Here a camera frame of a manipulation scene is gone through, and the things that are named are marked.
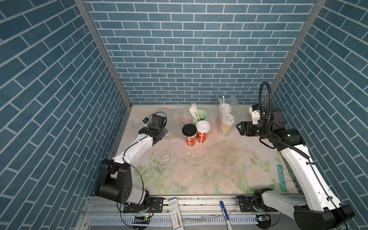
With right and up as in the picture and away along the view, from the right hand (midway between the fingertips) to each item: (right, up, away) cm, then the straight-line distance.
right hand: (244, 125), depth 73 cm
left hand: (-43, -4, +16) cm, 47 cm away
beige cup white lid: (-6, +2, +12) cm, 14 cm away
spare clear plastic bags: (-40, +4, +38) cm, 56 cm away
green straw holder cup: (-19, +5, +27) cm, 34 cm away
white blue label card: (-35, -44, -3) cm, 56 cm away
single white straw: (-6, +18, +24) cm, 30 cm away
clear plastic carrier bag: (-1, +12, +23) cm, 26 cm away
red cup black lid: (-29, -4, +11) cm, 31 cm away
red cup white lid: (-21, -2, +12) cm, 24 cm away
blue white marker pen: (-9, -48, -6) cm, 49 cm away
